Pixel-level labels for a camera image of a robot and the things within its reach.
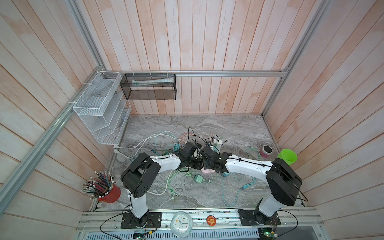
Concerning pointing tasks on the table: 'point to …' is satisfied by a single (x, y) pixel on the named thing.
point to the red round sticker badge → (211, 220)
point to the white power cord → (138, 146)
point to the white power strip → (216, 145)
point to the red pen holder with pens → (102, 187)
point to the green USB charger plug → (198, 178)
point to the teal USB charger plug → (225, 174)
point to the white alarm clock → (181, 224)
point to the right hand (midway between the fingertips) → (207, 160)
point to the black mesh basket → (149, 86)
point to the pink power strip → (207, 171)
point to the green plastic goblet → (288, 155)
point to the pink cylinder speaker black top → (266, 151)
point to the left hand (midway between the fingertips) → (202, 167)
